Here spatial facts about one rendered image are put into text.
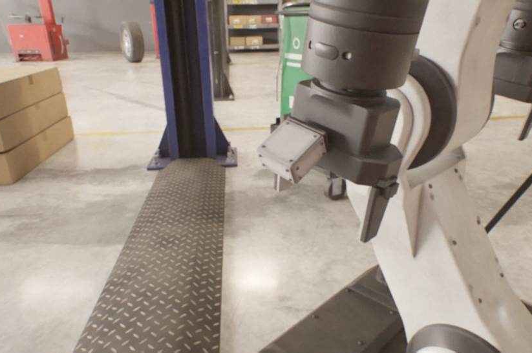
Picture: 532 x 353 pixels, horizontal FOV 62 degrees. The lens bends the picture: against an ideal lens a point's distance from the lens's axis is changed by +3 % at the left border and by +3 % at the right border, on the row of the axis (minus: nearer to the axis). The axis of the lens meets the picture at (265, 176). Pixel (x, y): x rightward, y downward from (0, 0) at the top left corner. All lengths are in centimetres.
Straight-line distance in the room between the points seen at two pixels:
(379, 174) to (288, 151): 8
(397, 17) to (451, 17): 19
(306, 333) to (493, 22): 56
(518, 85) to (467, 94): 22
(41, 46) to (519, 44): 846
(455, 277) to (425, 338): 10
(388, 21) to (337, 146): 11
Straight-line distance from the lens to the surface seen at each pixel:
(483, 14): 54
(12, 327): 133
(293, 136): 36
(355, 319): 87
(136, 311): 118
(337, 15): 34
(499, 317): 64
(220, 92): 414
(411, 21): 35
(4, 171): 234
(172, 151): 229
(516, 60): 76
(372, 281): 93
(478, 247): 64
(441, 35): 53
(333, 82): 34
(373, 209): 38
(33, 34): 890
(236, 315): 118
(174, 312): 115
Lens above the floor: 72
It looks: 20 degrees down
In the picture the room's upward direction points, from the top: 1 degrees counter-clockwise
